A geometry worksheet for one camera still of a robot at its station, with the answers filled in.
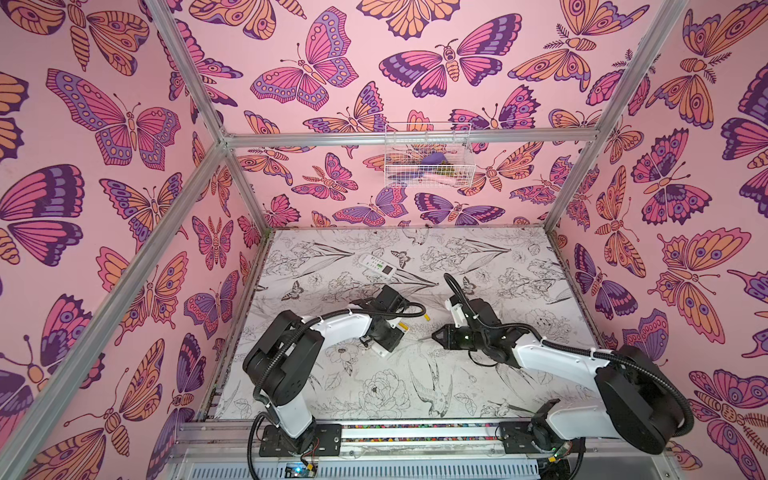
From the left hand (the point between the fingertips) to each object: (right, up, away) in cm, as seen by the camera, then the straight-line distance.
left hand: (394, 334), depth 91 cm
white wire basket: (+11, +53, +3) cm, 54 cm away
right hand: (+11, +2, -6) cm, 13 cm away
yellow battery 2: (+3, +2, +3) cm, 4 cm away
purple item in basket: (+13, +55, +4) cm, 57 cm away
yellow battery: (+11, +4, +4) cm, 12 cm away
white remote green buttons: (-6, +20, +15) cm, 26 cm away
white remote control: (-4, -3, -5) cm, 7 cm away
